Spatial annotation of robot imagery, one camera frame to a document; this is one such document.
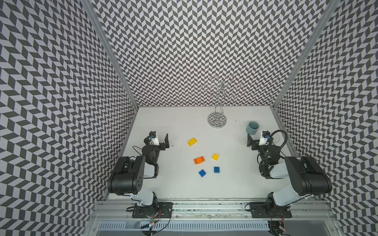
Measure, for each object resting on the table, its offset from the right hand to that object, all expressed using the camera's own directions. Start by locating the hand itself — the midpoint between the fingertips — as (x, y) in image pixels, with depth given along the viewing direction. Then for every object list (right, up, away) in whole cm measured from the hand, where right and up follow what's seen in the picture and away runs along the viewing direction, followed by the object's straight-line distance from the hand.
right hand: (255, 134), depth 90 cm
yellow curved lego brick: (-39, -5, +6) cm, 40 cm away
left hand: (-59, 0, +1) cm, 59 cm away
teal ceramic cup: (+3, +4, +11) cm, 12 cm away
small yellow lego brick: (-24, -14, +2) cm, 28 cm away
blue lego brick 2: (-25, -20, -5) cm, 32 cm away
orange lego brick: (-35, -16, -1) cm, 38 cm away
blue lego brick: (-33, -21, -7) cm, 40 cm away
